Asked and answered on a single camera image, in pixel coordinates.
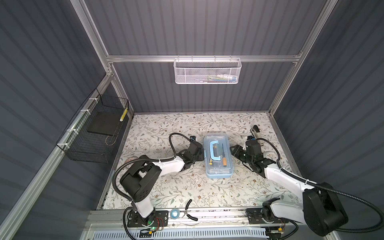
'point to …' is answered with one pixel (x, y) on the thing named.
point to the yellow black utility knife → (210, 163)
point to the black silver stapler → (255, 131)
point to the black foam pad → (106, 123)
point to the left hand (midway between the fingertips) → (201, 152)
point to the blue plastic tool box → (219, 171)
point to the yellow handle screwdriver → (224, 159)
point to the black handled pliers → (187, 215)
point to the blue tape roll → (175, 214)
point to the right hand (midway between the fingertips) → (232, 149)
